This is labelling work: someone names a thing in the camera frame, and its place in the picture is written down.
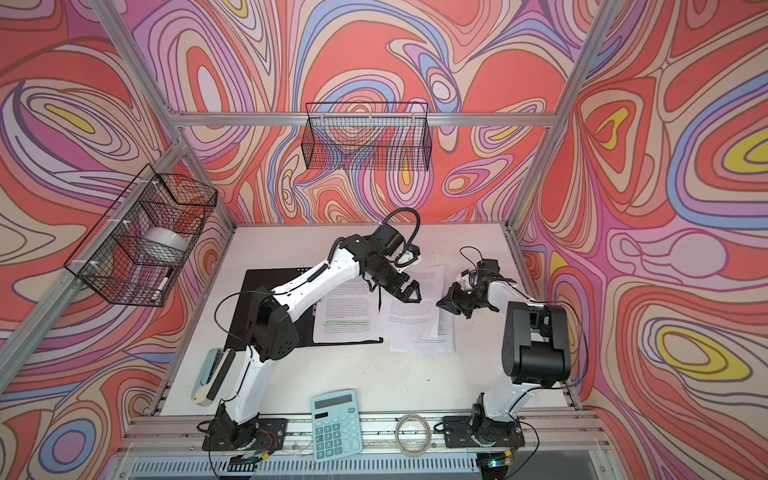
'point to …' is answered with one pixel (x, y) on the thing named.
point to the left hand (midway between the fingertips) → (411, 289)
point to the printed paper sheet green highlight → (349, 314)
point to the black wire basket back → (367, 136)
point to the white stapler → (211, 375)
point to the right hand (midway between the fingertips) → (440, 307)
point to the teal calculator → (335, 425)
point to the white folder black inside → (248, 280)
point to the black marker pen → (162, 281)
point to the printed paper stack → (419, 327)
